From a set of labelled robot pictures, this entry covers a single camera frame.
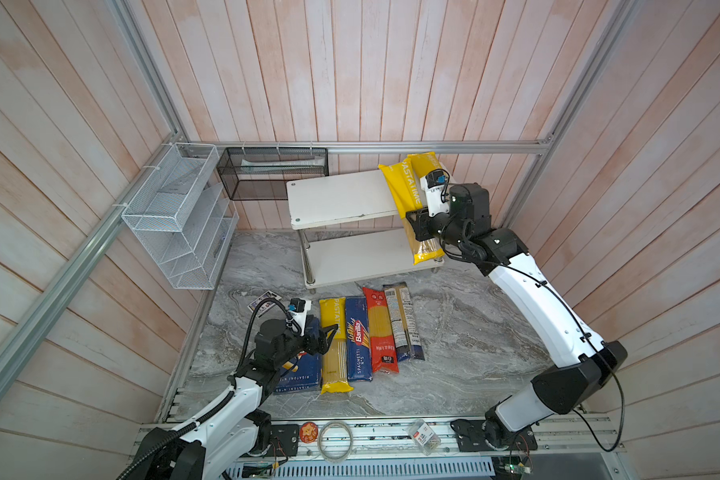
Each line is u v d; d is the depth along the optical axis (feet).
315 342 2.40
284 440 2.43
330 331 2.55
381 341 2.88
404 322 3.04
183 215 2.35
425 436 2.39
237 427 1.96
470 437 2.40
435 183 1.97
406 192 2.33
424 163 2.91
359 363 2.72
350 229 4.01
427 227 2.09
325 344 2.42
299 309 2.35
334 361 2.75
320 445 2.43
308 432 2.45
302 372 2.56
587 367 1.31
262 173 3.39
